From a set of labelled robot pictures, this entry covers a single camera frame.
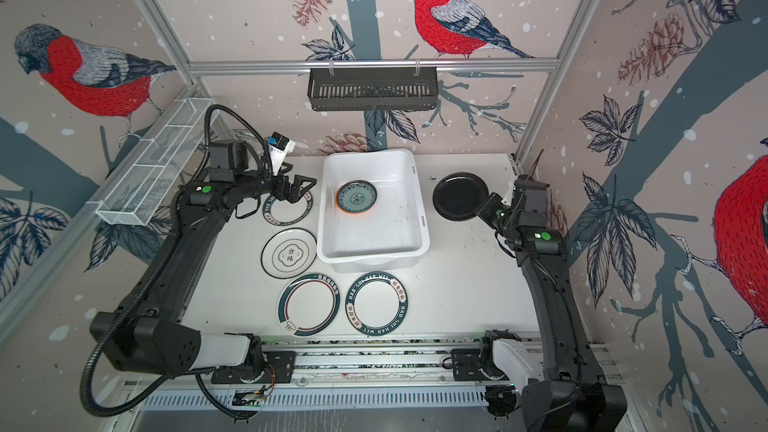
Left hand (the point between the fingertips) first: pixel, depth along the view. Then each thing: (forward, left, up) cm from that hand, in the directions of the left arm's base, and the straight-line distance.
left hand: (299, 171), depth 74 cm
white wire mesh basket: (-6, +39, -2) cm, 40 cm away
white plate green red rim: (-22, +2, -35) cm, 41 cm away
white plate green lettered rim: (-22, -19, -32) cm, 43 cm away
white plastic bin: (+8, -16, -32) cm, 37 cm away
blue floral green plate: (+16, -11, -30) cm, 36 cm away
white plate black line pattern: (-6, +10, -33) cm, 35 cm away
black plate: (-2, -42, -9) cm, 43 cm away
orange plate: (+9, -7, -31) cm, 33 cm away
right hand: (-6, -45, -6) cm, 46 cm away
